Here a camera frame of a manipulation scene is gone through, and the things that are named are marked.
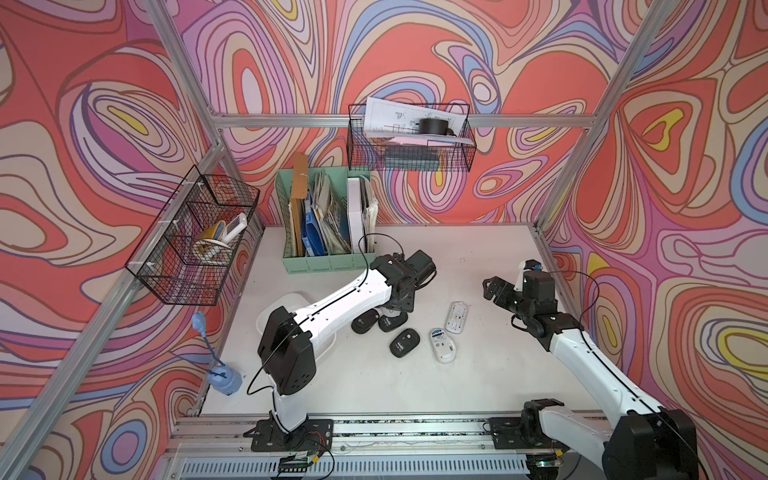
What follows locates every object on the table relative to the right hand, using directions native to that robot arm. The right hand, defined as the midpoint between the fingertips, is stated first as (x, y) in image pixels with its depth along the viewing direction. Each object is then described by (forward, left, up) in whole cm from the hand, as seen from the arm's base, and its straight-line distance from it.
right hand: (497, 294), depth 85 cm
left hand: (-3, +28, +2) cm, 28 cm away
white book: (+21, +41, +10) cm, 47 cm away
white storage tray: (+2, +68, -5) cm, 68 cm away
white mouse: (-2, +10, -10) cm, 14 cm away
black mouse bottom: (-9, +27, -10) cm, 30 cm away
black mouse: (-2, +40, -9) cm, 41 cm away
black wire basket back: (+47, +37, +19) cm, 63 cm away
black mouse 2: (-3, +32, -10) cm, 34 cm away
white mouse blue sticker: (-11, +16, -10) cm, 22 cm away
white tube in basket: (+10, +69, +22) cm, 73 cm away
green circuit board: (-37, +56, -14) cm, 68 cm away
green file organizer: (+24, +50, +10) cm, 57 cm away
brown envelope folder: (+23, +56, +21) cm, 64 cm away
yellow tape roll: (+8, +75, +21) cm, 78 cm away
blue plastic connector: (-20, +74, -4) cm, 77 cm away
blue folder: (+22, +56, +1) cm, 60 cm away
